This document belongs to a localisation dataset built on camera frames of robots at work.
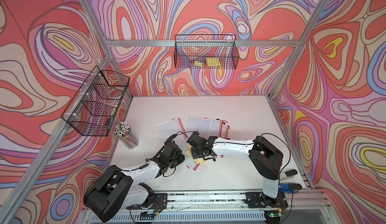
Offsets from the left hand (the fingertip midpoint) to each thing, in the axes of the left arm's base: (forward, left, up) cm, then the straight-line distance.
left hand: (187, 156), depth 87 cm
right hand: (0, -6, -1) cm, 6 cm away
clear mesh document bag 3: (+24, -2, -2) cm, 24 cm away
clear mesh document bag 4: (+21, -13, 0) cm, 25 cm away
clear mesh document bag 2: (-4, -2, 0) cm, 5 cm away
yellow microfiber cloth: (-1, -2, +6) cm, 7 cm away
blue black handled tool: (-17, -52, +2) cm, 55 cm away
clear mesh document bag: (+19, +13, +1) cm, 23 cm away
